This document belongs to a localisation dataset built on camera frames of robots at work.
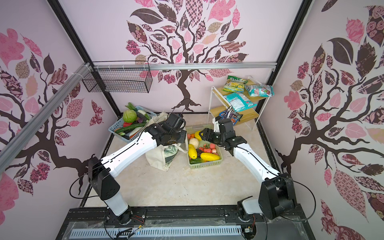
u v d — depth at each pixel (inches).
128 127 39.9
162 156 31.7
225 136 24.6
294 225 28.0
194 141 38.0
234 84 33.8
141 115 43.4
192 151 34.4
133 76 37.3
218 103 32.5
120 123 41.9
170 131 23.2
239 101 30.0
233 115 37.4
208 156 34.5
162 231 27.4
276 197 16.2
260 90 30.8
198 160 34.5
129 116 40.7
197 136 39.4
